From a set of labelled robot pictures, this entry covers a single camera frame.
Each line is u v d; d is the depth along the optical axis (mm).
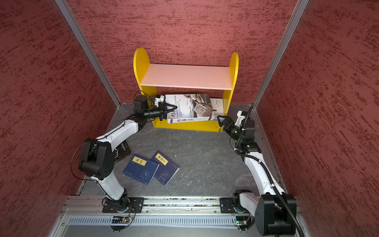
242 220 705
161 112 750
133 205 740
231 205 736
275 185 422
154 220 775
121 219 712
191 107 813
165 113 751
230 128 708
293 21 757
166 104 775
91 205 756
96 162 474
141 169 855
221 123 708
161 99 813
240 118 725
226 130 704
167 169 850
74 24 770
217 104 986
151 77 793
